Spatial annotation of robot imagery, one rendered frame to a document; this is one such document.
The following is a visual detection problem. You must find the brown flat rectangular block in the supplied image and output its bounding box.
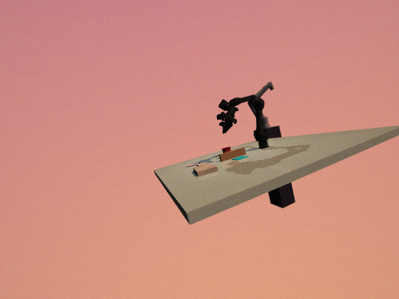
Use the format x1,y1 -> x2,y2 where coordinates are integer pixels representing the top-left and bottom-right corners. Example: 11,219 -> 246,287
193,163 -> 218,176

